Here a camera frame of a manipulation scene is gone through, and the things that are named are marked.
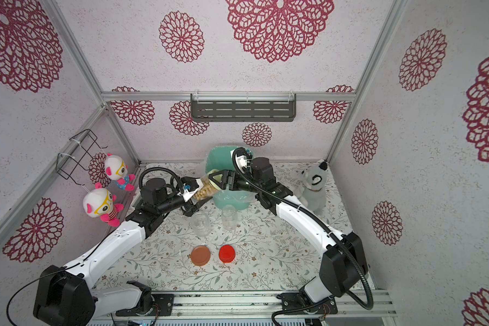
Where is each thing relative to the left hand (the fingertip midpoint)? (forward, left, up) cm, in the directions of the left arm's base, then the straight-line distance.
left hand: (204, 187), depth 78 cm
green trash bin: (+18, -4, -3) cm, 19 cm away
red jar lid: (-18, -8, -22) cm, 30 cm away
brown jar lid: (-18, +4, -25) cm, 31 cm away
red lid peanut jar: (0, -8, -26) cm, 27 cm away
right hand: (-1, -5, +8) cm, 10 cm away
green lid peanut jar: (-5, -3, +4) cm, 7 cm away
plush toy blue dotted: (+15, +44, -7) cm, 47 cm away
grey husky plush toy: (+7, -47, -14) cm, 49 cm away
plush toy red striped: (-4, +42, -5) cm, 43 cm away
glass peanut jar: (-3, +6, -25) cm, 26 cm away
